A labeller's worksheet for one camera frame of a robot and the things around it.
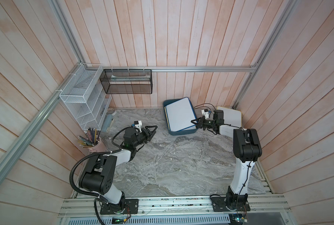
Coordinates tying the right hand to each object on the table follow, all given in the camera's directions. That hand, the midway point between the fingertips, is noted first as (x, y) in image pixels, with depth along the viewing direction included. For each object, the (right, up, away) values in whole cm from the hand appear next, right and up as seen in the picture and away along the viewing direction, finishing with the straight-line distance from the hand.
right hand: (191, 120), depth 99 cm
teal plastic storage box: (-17, +16, +19) cm, 30 cm away
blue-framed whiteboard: (-7, +5, +7) cm, 11 cm away
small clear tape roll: (-65, +8, +20) cm, 68 cm away
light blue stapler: (-63, -1, +4) cm, 63 cm away
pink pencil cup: (-60, -17, -12) cm, 64 cm away
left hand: (-24, -6, -13) cm, 27 cm away
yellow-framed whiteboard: (+37, +4, +17) cm, 41 cm away
